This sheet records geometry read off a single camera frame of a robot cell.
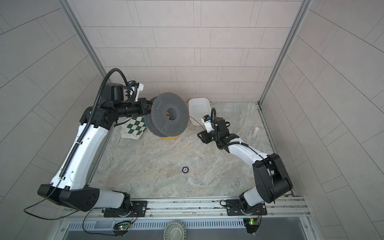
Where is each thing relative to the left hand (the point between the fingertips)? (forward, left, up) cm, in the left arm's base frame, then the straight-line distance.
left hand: (159, 103), depth 64 cm
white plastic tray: (+31, -16, -38) cm, 52 cm away
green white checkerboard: (+11, +27, -36) cm, 47 cm away
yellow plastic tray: (+5, +1, -37) cm, 38 cm away
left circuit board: (-42, +16, -34) cm, 56 cm away
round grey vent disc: (-43, -7, -36) cm, 57 cm away
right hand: (+2, -19, -27) cm, 33 cm away
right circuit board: (-41, -42, -37) cm, 69 cm away
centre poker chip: (-16, -10, -38) cm, 42 cm away
